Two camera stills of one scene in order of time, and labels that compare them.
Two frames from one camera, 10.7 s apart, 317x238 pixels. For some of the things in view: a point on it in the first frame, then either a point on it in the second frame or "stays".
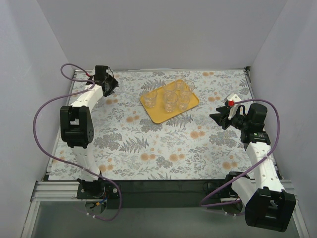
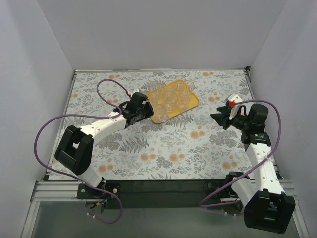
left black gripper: [109, 84] → [142, 113]
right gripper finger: [219, 119] stays
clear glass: [170, 85] stays
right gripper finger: [224, 110] stays
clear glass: [121, 82] → [155, 87]
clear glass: [170, 98] stays
